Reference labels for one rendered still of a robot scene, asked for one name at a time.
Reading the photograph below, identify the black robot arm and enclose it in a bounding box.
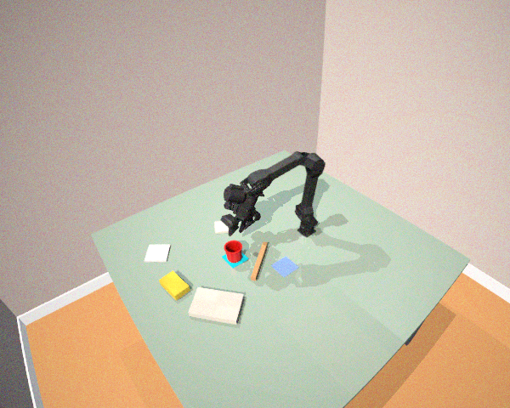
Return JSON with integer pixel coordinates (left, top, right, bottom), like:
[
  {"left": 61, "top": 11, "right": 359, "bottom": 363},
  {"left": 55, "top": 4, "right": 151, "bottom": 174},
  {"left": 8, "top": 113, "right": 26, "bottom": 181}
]
[{"left": 224, "top": 151, "right": 325, "bottom": 238}]

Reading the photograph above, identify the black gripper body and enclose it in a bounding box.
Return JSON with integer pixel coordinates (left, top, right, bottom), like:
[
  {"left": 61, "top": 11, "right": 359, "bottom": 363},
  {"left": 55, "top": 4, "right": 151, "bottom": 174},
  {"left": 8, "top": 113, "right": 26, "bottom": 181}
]
[{"left": 220, "top": 202, "right": 261, "bottom": 229}]

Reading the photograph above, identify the yellow rectangular block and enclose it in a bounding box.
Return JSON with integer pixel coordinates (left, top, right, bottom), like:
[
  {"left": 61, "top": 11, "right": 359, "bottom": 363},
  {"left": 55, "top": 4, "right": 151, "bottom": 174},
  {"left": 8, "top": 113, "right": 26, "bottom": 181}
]
[{"left": 159, "top": 271, "right": 190, "bottom": 301}]

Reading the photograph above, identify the red cup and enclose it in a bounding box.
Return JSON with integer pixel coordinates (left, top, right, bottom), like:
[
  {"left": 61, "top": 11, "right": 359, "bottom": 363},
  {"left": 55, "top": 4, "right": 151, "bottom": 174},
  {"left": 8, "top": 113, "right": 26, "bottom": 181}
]
[{"left": 224, "top": 241, "right": 242, "bottom": 263}]

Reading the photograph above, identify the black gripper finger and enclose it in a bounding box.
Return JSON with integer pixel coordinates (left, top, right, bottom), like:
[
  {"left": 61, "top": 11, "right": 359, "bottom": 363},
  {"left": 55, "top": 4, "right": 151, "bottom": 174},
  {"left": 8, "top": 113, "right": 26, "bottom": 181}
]
[
  {"left": 239, "top": 220, "right": 255, "bottom": 233},
  {"left": 228, "top": 226, "right": 239, "bottom": 236}
]

